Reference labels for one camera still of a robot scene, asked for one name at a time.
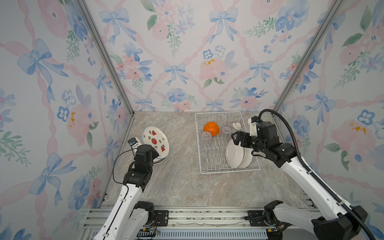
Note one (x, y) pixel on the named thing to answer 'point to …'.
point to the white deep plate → (234, 154)
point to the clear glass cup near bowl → (206, 135)
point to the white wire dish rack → (212, 152)
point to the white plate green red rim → (159, 160)
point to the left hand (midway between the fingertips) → (149, 144)
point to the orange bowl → (212, 127)
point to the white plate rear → (247, 158)
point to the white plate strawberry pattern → (157, 138)
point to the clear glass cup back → (226, 129)
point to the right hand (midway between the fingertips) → (238, 135)
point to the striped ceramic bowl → (236, 125)
